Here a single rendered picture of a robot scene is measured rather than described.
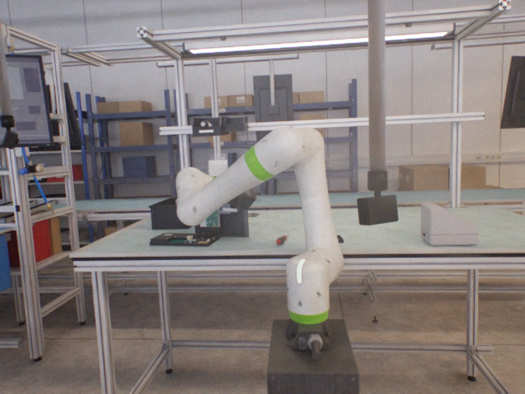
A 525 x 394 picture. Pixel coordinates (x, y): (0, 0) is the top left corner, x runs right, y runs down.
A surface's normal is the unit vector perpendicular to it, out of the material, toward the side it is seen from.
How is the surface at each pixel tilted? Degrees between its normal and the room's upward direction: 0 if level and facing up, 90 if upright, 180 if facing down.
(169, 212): 90
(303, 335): 90
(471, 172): 90
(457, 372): 0
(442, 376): 0
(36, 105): 101
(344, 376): 90
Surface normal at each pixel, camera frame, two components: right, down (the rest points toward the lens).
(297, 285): -0.51, 0.12
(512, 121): 0.32, 0.24
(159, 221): -0.11, 0.12
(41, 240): 0.99, -0.03
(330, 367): -0.04, -0.99
